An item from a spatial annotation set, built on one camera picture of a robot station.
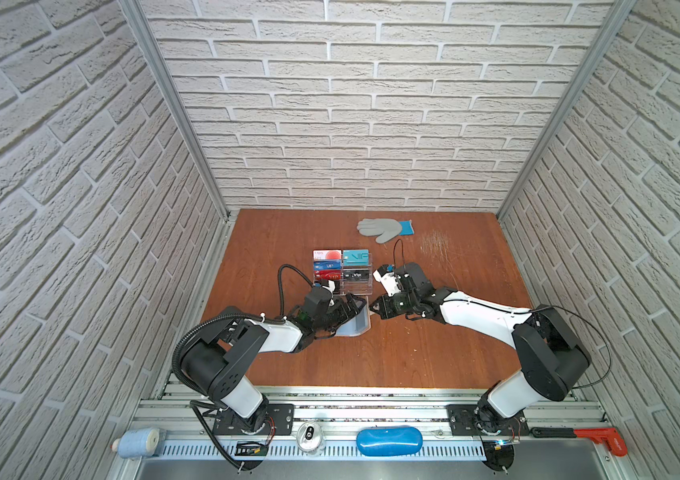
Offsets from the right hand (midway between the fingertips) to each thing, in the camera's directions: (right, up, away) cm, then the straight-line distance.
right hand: (371, 306), depth 86 cm
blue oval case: (+1, -29, -17) cm, 33 cm away
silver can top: (-14, -21, -26) cm, 37 cm away
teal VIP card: (-4, +14, +9) cm, 17 cm away
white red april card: (-14, +15, +9) cm, 22 cm away
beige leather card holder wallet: (-4, -7, +3) cm, 8 cm away
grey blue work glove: (+8, +25, +29) cm, 39 cm away
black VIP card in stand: (-4, +8, +10) cm, 13 cm away
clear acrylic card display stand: (-5, +11, +11) cm, 16 cm away
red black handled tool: (+57, -28, -15) cm, 65 cm away
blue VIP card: (-13, +11, +9) cm, 20 cm away
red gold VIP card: (-14, +8, +10) cm, 19 cm away
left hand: (-3, 0, +2) cm, 3 cm away
